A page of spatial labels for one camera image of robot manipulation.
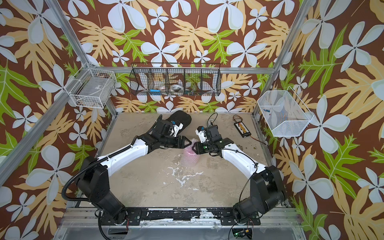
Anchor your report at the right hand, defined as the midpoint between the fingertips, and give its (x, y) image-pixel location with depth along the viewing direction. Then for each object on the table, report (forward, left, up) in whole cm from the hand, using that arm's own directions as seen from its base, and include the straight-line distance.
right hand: (194, 147), depth 86 cm
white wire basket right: (+13, -52, +14) cm, 55 cm away
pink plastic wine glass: (-7, +3, +1) cm, 8 cm away
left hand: (+1, +3, +6) cm, 7 cm away
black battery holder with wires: (+24, -37, -12) cm, 45 cm away
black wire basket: (+41, +1, +19) cm, 45 cm away
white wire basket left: (+27, +60, +23) cm, 70 cm away
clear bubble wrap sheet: (0, +1, +7) cm, 7 cm away
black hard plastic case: (+31, +10, -7) cm, 33 cm away
